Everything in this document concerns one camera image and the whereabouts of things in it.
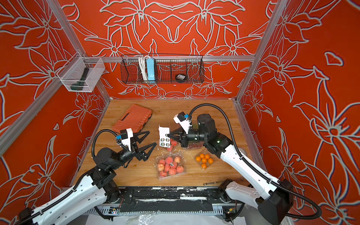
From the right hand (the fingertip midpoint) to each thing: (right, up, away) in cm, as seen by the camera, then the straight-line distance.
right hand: (168, 134), depth 63 cm
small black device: (+6, +35, +33) cm, 48 cm away
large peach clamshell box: (0, -21, +16) cm, 26 cm away
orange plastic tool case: (-27, +5, +38) cm, 47 cm away
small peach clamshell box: (+2, -5, +3) cm, 6 cm away
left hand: (-7, -2, -1) cm, 8 cm away
